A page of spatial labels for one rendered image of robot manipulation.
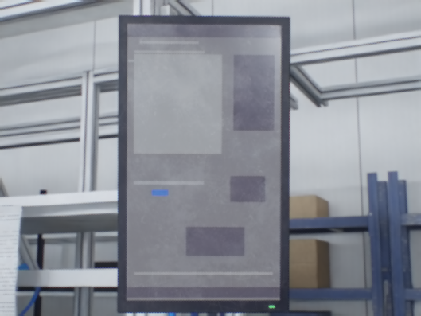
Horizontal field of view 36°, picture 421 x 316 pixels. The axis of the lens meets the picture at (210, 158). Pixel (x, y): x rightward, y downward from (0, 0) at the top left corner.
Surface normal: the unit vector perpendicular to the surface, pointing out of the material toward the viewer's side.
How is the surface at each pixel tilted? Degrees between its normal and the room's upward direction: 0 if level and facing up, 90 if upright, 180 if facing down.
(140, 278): 101
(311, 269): 90
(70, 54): 90
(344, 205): 90
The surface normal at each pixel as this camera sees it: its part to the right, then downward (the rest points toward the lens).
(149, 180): 0.02, 0.00
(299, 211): -0.40, -0.18
